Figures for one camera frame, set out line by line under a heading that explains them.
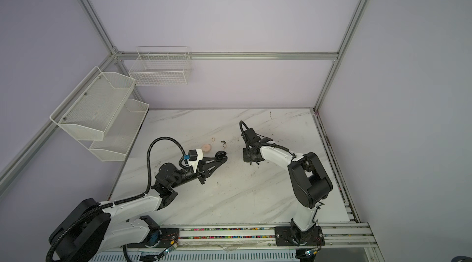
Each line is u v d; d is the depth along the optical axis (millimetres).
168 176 595
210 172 698
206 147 1010
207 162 712
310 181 478
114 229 507
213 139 1043
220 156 715
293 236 658
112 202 471
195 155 623
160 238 718
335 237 756
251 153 675
